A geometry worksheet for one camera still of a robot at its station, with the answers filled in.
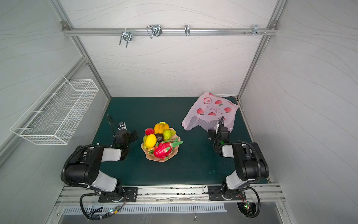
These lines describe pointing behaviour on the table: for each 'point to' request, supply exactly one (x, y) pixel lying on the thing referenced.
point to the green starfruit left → (144, 138)
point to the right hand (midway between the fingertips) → (218, 128)
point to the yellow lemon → (150, 141)
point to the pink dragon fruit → (164, 149)
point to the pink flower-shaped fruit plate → (174, 151)
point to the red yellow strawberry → (150, 150)
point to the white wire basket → (55, 115)
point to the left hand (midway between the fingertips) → (125, 131)
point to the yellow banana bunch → (160, 127)
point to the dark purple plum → (160, 137)
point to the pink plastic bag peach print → (208, 110)
